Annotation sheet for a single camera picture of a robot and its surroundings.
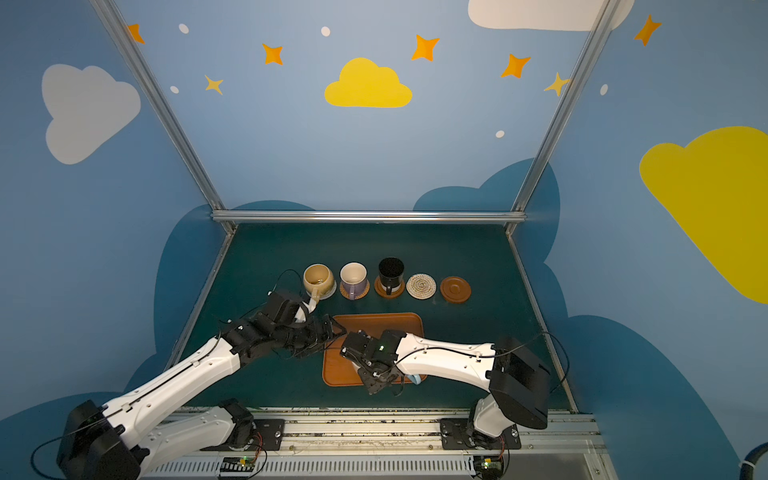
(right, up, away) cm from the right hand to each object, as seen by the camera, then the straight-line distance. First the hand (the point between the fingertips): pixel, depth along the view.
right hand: (377, 375), depth 79 cm
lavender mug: (-9, +25, +23) cm, 35 cm away
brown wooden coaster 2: (+27, +20, +24) cm, 41 cm away
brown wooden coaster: (+1, +19, +22) cm, 29 cm away
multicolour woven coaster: (+15, +21, +25) cm, 36 cm away
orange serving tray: (-11, -1, +6) cm, 12 cm away
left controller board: (-35, -20, -6) cm, 41 cm away
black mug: (+4, +26, +17) cm, 31 cm away
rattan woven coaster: (-9, +19, +16) cm, 26 cm away
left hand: (-11, +11, -2) cm, 16 cm away
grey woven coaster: (-16, +20, +22) cm, 34 cm away
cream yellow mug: (-21, +23, +22) cm, 39 cm away
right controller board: (+28, -20, -6) cm, 35 cm away
